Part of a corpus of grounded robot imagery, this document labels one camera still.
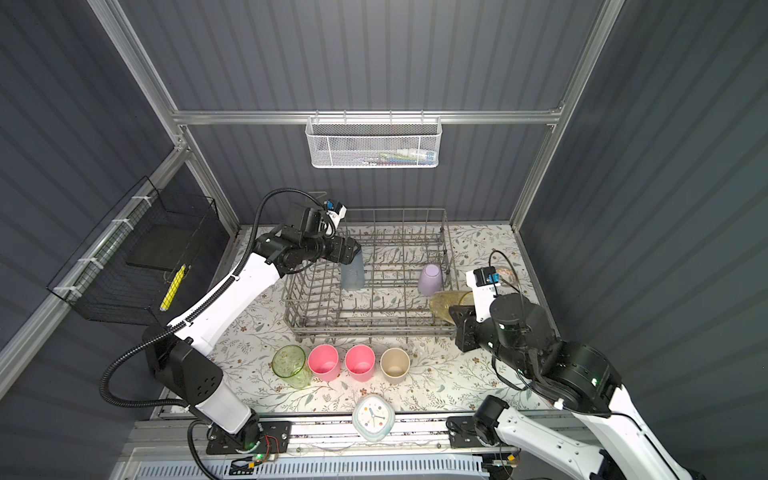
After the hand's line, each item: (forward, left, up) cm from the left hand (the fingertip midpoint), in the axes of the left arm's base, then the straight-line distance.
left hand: (347, 241), depth 80 cm
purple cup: (-4, -23, -14) cm, 27 cm away
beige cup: (-24, -12, -26) cm, 37 cm away
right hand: (-26, -23, +6) cm, 35 cm away
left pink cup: (-23, +9, -25) cm, 35 cm away
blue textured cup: (+3, 0, -19) cm, 19 cm away
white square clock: (-38, -5, -24) cm, 45 cm away
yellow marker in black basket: (-13, +40, 0) cm, 42 cm away
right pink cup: (-23, -2, -25) cm, 34 cm away
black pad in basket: (0, +48, +1) cm, 48 cm away
